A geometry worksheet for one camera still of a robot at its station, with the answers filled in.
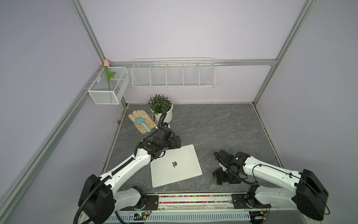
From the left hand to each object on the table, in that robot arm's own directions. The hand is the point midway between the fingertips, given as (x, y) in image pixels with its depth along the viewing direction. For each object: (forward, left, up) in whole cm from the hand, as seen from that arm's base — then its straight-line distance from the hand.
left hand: (174, 141), depth 82 cm
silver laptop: (-9, 0, -13) cm, 16 cm away
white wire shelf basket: (+45, -2, +17) cm, 48 cm away
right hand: (-21, -26, -12) cm, 36 cm away
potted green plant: (+26, +9, +5) cm, 28 cm away
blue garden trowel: (+28, +27, -13) cm, 41 cm away
